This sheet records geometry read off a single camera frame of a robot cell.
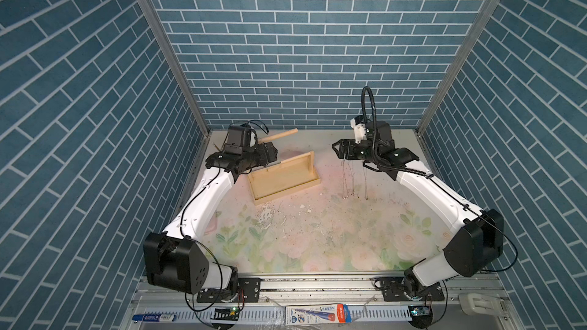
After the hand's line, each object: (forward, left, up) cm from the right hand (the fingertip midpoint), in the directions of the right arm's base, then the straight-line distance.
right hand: (343, 146), depth 81 cm
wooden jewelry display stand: (+2, +20, -24) cm, 31 cm away
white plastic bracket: (-41, -45, -23) cm, 65 cm away
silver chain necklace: (+8, -4, -25) cm, 26 cm away
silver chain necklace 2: (-3, -7, -27) cm, 28 cm away
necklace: (-2, -13, -26) cm, 30 cm away
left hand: (-4, +25, -2) cm, 25 cm away
